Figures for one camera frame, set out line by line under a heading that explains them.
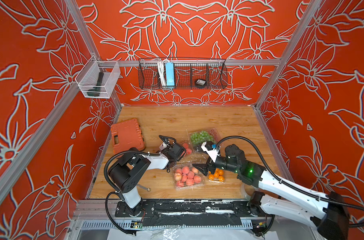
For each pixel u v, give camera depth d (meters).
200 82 0.96
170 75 0.90
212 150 0.60
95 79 0.90
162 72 0.90
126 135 0.97
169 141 0.83
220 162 0.62
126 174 0.46
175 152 0.74
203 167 0.61
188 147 0.93
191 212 0.73
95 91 0.79
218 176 0.82
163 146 0.83
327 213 0.40
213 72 1.00
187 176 0.80
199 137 0.93
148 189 0.79
